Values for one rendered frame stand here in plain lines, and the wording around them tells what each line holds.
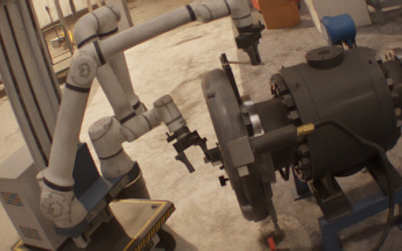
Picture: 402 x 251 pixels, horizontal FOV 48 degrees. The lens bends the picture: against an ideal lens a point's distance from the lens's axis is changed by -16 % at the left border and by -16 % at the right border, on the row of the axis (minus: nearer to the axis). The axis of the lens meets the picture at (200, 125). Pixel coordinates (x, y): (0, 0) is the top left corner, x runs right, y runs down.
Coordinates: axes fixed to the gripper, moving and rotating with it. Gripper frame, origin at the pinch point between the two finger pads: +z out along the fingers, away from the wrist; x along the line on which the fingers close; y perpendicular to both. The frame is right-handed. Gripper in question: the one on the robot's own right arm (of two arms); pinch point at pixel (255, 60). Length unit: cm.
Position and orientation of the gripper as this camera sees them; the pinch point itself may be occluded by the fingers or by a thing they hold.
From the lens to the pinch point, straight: 225.7
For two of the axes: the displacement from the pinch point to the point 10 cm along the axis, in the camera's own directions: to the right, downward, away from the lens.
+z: 2.9, 8.5, 4.4
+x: -5.9, 5.3, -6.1
